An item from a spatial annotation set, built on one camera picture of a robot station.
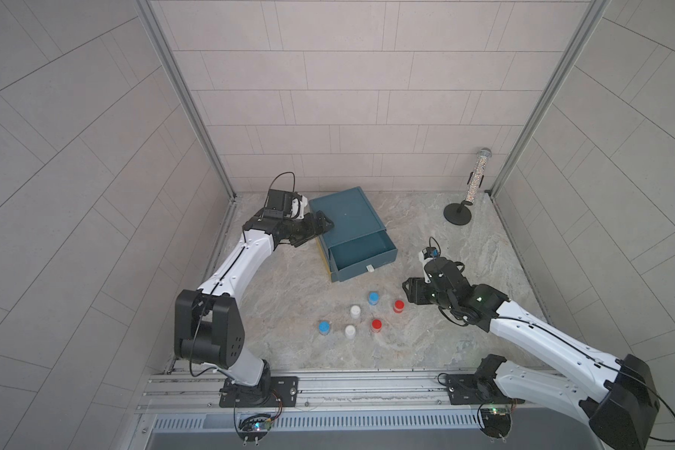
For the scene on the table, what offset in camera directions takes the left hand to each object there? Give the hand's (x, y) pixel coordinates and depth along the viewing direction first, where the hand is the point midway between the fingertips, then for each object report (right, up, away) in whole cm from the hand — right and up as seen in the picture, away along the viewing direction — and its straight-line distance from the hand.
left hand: (327, 225), depth 84 cm
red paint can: (+22, -25, 0) cm, 33 cm away
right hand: (+24, -17, -5) cm, 30 cm away
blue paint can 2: (-1, -29, -4) cm, 29 cm away
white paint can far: (+8, -26, -1) cm, 27 cm away
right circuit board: (+43, -48, -16) cm, 66 cm away
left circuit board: (-16, -46, -19) cm, 53 cm away
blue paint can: (+14, -23, +3) cm, 27 cm away
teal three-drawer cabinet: (+9, -4, -7) cm, 12 cm away
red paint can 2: (+14, -29, -4) cm, 33 cm away
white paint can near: (+7, -30, -5) cm, 31 cm away
